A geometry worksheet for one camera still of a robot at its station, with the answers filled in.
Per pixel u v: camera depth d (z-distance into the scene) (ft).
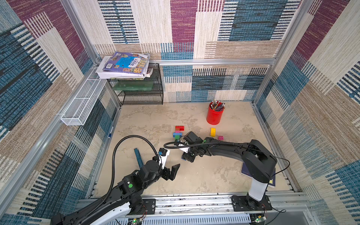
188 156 2.60
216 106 3.35
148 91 3.78
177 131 3.27
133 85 3.28
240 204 2.39
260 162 1.55
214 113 3.31
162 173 2.13
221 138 3.24
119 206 1.72
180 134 3.23
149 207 2.40
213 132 3.33
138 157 2.88
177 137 3.14
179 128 3.35
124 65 2.61
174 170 2.17
